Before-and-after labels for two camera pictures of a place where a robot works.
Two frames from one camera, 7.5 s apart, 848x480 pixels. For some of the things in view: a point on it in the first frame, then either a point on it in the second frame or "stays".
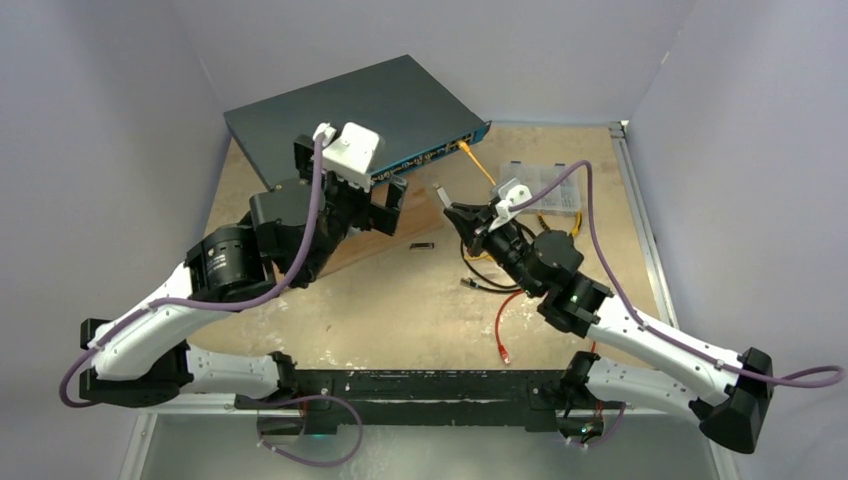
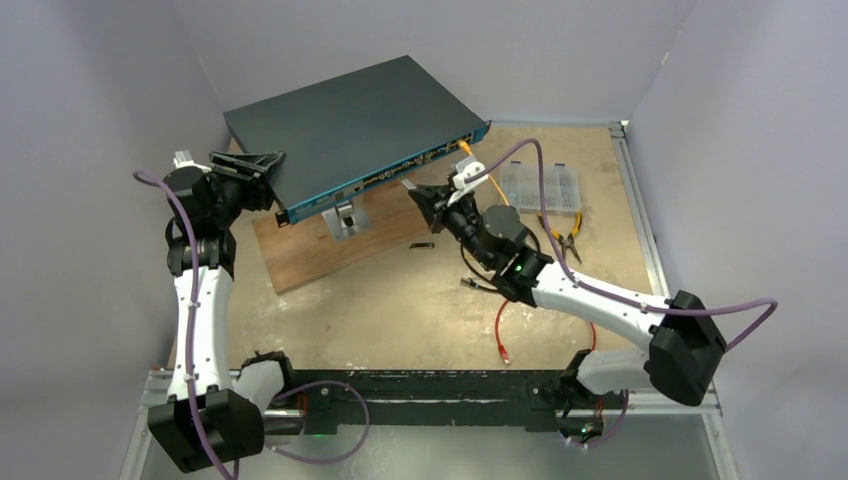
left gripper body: (348, 205) to (249, 195)
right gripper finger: (467, 218) to (428, 198)
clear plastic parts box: (537, 177) stays
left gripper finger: (303, 150) to (250, 165)
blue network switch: (410, 113) stays
